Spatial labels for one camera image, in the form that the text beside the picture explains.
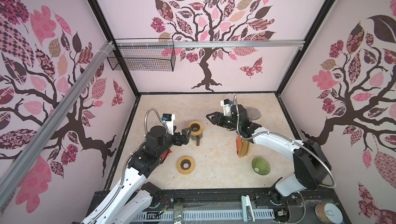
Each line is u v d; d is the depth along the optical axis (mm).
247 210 686
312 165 438
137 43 929
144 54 949
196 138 873
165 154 854
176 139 632
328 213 650
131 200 575
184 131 635
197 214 697
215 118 740
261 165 806
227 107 758
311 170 438
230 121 710
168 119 610
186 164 851
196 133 862
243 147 851
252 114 1035
